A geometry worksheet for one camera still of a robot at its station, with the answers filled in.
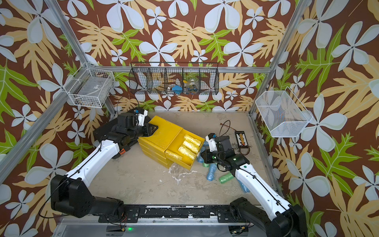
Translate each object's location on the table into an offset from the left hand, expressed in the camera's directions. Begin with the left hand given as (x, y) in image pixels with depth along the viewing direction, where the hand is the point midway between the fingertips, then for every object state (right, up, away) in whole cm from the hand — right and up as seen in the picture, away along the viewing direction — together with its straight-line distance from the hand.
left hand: (156, 125), depth 82 cm
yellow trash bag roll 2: (+20, -11, -1) cm, 23 cm away
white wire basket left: (-41, +23, +5) cm, 47 cm away
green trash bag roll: (+40, -31, +3) cm, 50 cm away
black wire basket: (+9, +32, +16) cm, 36 cm away
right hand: (+25, -15, -3) cm, 29 cm away
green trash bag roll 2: (+29, -25, +8) cm, 39 cm away
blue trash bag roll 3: (+24, -18, -7) cm, 31 cm away
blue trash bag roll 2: (+50, -35, -1) cm, 61 cm away
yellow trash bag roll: (+21, -8, +1) cm, 22 cm away
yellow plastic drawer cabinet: (0, -11, -6) cm, 12 cm away
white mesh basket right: (+72, +6, +2) cm, 73 cm away
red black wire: (+45, +1, +30) cm, 54 cm away
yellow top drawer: (+17, -19, -9) cm, 27 cm away
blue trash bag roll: (+33, -27, +6) cm, 43 cm away
